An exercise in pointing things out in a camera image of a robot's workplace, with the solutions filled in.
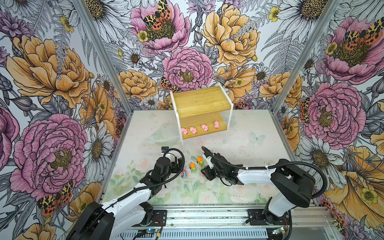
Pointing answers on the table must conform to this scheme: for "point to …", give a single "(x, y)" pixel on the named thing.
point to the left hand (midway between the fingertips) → (175, 162)
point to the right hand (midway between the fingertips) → (205, 174)
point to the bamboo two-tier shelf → (202, 111)
